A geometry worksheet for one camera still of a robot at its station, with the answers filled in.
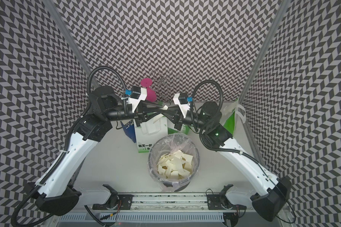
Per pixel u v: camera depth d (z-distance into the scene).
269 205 0.36
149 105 0.51
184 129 0.89
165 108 0.53
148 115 0.51
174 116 0.52
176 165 0.71
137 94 0.42
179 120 0.50
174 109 0.53
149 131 0.81
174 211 0.71
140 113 0.46
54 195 0.38
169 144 0.70
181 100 0.46
